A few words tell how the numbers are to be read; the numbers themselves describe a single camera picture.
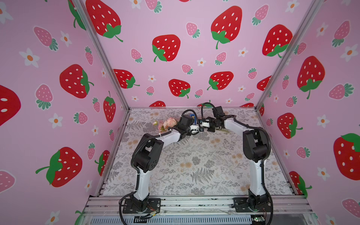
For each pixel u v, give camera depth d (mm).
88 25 734
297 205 768
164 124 927
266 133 1113
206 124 906
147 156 528
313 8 696
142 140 554
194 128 867
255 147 573
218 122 782
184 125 779
